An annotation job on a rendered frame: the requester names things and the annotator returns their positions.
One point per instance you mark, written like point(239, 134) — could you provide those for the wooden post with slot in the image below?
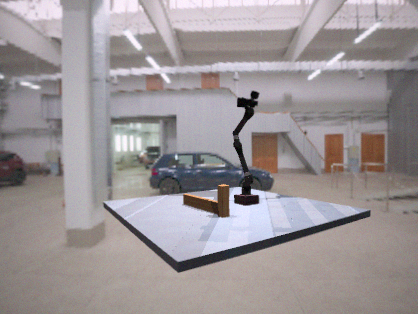
point(223, 201)

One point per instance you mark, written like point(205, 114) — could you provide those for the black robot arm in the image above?
point(242, 102)

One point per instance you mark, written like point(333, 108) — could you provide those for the light brown wooden board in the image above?
point(201, 203)

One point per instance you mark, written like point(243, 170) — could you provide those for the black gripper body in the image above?
point(254, 94)

